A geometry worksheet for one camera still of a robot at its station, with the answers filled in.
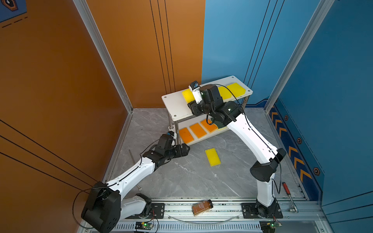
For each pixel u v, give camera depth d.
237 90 0.81
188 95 0.69
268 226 0.70
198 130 0.96
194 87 0.59
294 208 0.73
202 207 0.71
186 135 0.95
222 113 0.49
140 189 0.81
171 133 0.77
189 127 1.00
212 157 0.92
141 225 0.71
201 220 0.71
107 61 0.89
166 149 0.66
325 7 0.70
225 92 0.61
